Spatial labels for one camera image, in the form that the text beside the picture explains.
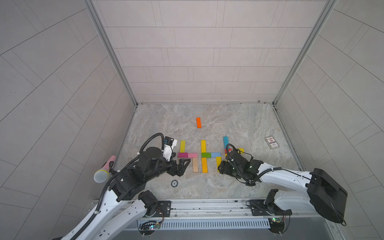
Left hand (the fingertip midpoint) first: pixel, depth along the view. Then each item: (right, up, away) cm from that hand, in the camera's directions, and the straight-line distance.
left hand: (185, 157), depth 66 cm
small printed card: (+52, +1, +28) cm, 59 cm away
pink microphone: (-31, -4, -10) cm, 33 cm away
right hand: (+19, -13, +17) cm, 28 cm away
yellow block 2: (+9, -1, +27) cm, 28 cm away
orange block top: (+6, +14, +39) cm, 42 cm away
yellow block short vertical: (+17, -7, +19) cm, 27 cm away
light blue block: (+16, -5, +24) cm, 29 cm away
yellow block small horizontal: (+32, -2, +25) cm, 41 cm away
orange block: (+9, -10, +19) cm, 23 cm away
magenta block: (-4, -5, +22) cm, 23 cm away
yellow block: (-4, -1, +25) cm, 26 cm away
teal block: (+24, +2, +30) cm, 39 cm away
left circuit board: (-17, -31, -1) cm, 35 cm away
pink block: (+2, -5, +23) cm, 24 cm away
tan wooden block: (+4, -10, +19) cm, 22 cm away
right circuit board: (+42, -32, +2) cm, 53 cm away
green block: (+10, -5, +23) cm, 26 cm away
